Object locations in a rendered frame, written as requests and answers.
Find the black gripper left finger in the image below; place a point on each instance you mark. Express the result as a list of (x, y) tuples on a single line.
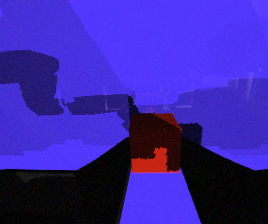
[(92, 194)]

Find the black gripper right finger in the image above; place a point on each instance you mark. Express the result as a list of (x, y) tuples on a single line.
[(223, 192)]

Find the red cube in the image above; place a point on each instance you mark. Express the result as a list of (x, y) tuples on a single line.
[(155, 143)]

